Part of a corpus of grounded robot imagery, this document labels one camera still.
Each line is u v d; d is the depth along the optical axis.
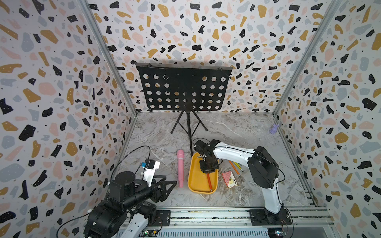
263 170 0.51
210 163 0.76
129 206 0.46
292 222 0.69
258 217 0.73
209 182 0.84
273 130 1.07
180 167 0.88
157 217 0.72
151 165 0.52
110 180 0.42
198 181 0.86
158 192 0.51
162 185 0.51
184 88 0.68
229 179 0.85
